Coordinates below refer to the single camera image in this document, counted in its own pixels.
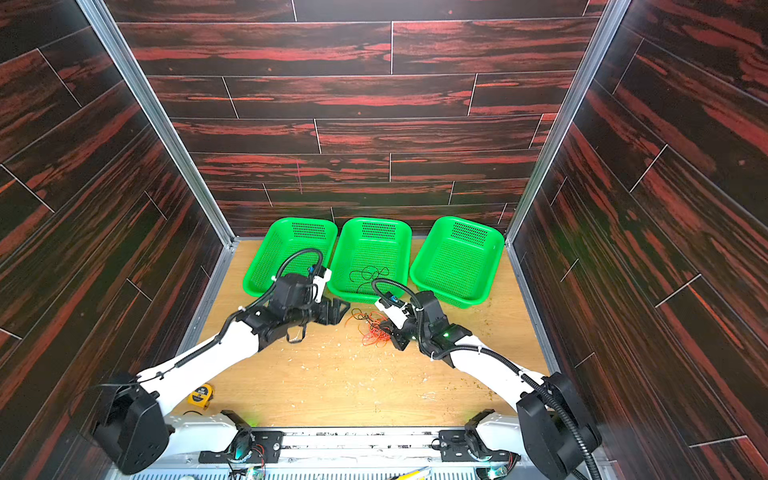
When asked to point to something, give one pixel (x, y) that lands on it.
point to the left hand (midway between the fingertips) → (342, 303)
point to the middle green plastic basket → (369, 250)
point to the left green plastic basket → (284, 239)
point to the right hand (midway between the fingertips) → (388, 319)
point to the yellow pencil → (412, 474)
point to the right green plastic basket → (459, 260)
